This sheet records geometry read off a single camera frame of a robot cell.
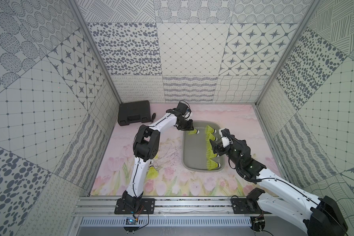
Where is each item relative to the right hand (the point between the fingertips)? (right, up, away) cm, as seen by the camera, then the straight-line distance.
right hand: (218, 138), depth 81 cm
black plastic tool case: (-57, +16, +31) cm, 67 cm away
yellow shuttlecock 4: (-6, -7, -6) cm, 11 cm away
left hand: (-9, +3, +15) cm, 18 cm away
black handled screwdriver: (-42, +12, +29) cm, 53 cm away
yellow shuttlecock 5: (-3, -16, +3) cm, 17 cm away
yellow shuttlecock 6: (-38, -21, +4) cm, 44 cm away
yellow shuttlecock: (-12, +2, +19) cm, 22 cm away
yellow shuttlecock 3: (-1, -1, +14) cm, 14 cm away
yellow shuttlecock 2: (-2, +3, +19) cm, 19 cm away
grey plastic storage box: (-12, -9, +12) cm, 19 cm away
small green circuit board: (-45, -40, -9) cm, 61 cm away
